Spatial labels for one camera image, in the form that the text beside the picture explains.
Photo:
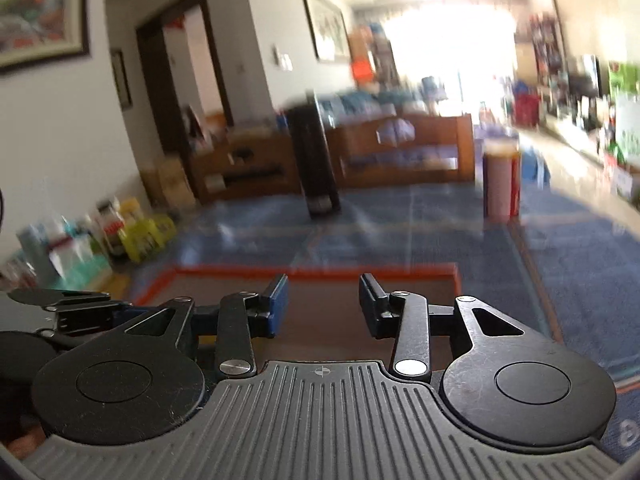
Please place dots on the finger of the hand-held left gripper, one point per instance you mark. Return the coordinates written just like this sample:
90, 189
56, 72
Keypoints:
90, 321
55, 298

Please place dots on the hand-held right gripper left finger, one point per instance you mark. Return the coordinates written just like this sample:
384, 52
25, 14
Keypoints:
279, 305

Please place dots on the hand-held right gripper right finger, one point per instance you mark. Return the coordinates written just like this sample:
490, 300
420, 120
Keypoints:
370, 310

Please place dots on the orange cardboard box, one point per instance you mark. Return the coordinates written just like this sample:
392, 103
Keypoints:
325, 310

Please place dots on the teal patterned tissue box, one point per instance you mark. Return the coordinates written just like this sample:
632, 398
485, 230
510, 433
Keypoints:
82, 262

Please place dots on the red label black cap bottle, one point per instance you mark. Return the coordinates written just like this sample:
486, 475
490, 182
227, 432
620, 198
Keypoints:
112, 227

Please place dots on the black thermos flask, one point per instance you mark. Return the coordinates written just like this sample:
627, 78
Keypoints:
315, 170

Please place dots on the purple printed sofa cover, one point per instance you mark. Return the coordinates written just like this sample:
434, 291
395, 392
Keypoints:
395, 132

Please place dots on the red cylindrical canister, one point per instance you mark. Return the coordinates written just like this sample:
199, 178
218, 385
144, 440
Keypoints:
500, 180

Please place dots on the blue checked tablecloth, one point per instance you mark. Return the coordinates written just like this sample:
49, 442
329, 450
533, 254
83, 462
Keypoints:
575, 270

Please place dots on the red plastic basket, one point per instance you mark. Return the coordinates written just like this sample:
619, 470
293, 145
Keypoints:
527, 110

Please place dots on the tall cluttered bookshelf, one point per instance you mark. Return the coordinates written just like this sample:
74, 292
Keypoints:
547, 50

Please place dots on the black television screen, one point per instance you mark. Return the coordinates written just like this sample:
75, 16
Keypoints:
590, 76

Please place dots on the small dark picture frame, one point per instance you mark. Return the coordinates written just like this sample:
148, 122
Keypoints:
121, 79

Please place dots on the dark wooden door frame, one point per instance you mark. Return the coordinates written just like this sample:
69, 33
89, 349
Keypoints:
150, 85

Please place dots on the white wall switch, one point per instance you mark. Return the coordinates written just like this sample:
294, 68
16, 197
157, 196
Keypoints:
283, 59

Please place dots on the framed wall picture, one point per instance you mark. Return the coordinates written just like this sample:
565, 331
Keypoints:
327, 25

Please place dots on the large framed wall painting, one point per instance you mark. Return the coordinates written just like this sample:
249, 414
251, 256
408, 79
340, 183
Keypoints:
35, 5

